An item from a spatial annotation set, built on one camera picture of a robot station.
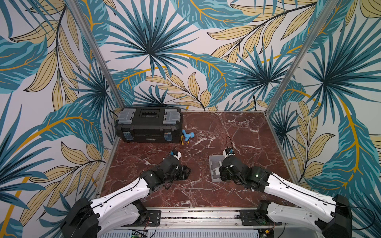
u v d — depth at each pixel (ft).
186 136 3.36
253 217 2.42
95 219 1.31
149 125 2.96
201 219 2.45
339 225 1.25
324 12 2.31
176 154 2.43
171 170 2.04
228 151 2.26
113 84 3.30
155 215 2.43
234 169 1.83
